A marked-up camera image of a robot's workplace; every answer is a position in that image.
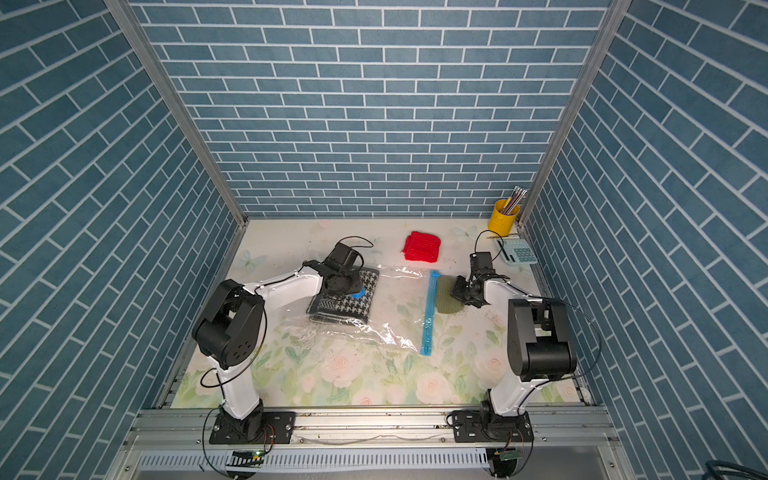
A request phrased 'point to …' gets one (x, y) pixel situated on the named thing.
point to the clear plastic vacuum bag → (399, 302)
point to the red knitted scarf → (422, 247)
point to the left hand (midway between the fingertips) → (364, 286)
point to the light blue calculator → (516, 251)
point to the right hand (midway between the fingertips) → (458, 292)
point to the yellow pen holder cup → (500, 224)
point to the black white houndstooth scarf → (346, 309)
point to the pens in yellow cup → (516, 197)
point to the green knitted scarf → (445, 302)
